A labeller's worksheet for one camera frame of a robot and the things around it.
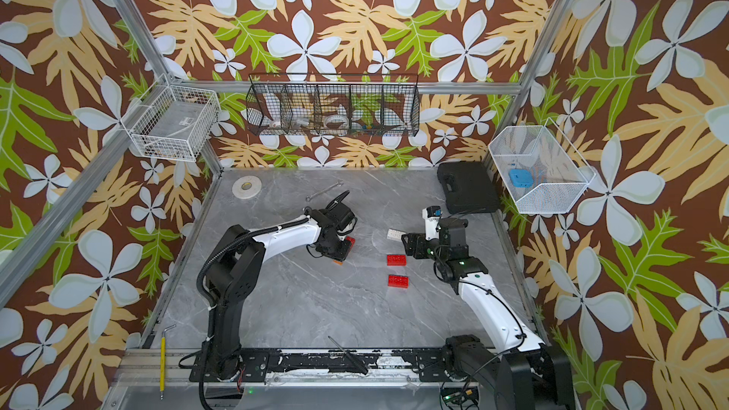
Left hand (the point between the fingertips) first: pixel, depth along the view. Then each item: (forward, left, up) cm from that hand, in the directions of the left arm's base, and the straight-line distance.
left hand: (345, 252), depth 95 cm
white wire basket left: (+28, +54, +32) cm, 69 cm away
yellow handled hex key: (-33, +48, -1) cm, 58 cm away
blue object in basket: (+12, -53, +25) cm, 60 cm away
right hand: (0, -21, +12) cm, 24 cm away
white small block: (+7, -17, +1) cm, 19 cm away
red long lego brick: (-3, -17, 0) cm, 17 cm away
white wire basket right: (+14, -59, +25) cm, 66 cm away
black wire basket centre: (+40, +5, +30) cm, 51 cm away
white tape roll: (+30, +42, -2) cm, 52 cm away
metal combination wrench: (+32, +5, -2) cm, 33 cm away
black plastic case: (+26, -47, +4) cm, 54 cm away
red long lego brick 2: (-10, -17, 0) cm, 20 cm away
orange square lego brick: (-4, +2, +1) cm, 5 cm away
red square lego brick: (+3, -2, +2) cm, 4 cm away
